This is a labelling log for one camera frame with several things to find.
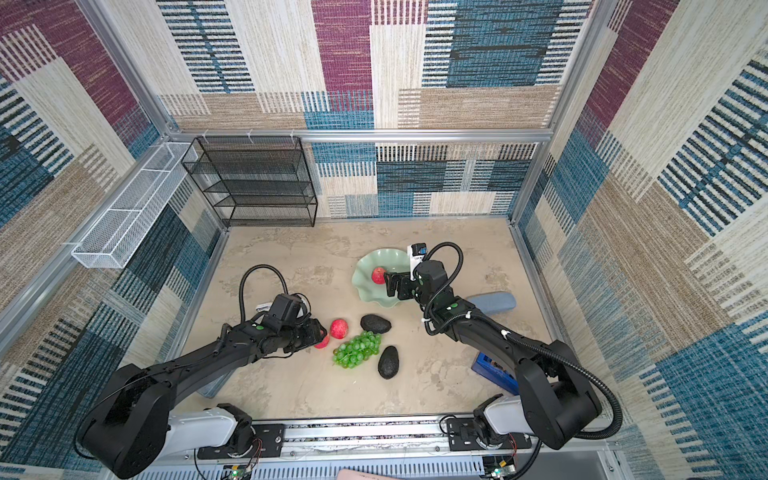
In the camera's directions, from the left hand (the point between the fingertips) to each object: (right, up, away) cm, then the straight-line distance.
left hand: (322, 330), depth 87 cm
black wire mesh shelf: (-30, +48, +24) cm, 61 cm away
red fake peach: (+5, +1, 0) cm, 5 cm away
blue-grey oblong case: (+53, +7, +8) cm, 54 cm away
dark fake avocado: (+15, +2, +2) cm, 15 cm away
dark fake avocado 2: (+19, -7, -6) cm, 21 cm away
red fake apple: (+16, +15, +12) cm, 25 cm away
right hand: (+22, +16, -1) cm, 27 cm away
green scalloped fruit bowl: (+21, +19, +18) cm, 33 cm away
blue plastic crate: (+44, -7, -9) cm, 46 cm away
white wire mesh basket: (-45, +26, -16) cm, 54 cm away
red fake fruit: (+1, -3, -2) cm, 4 cm away
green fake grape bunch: (+10, -5, -3) cm, 11 cm away
